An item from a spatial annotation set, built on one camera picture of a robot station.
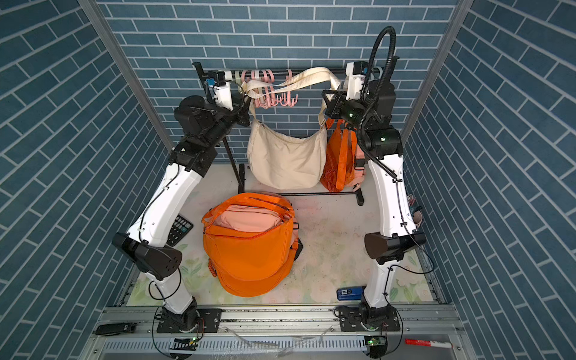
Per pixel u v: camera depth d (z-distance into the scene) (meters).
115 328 0.69
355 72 0.54
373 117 0.48
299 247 0.88
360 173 0.94
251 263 0.75
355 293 0.78
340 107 0.57
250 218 0.85
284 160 0.85
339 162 0.92
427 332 0.73
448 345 0.69
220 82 0.51
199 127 0.49
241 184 1.10
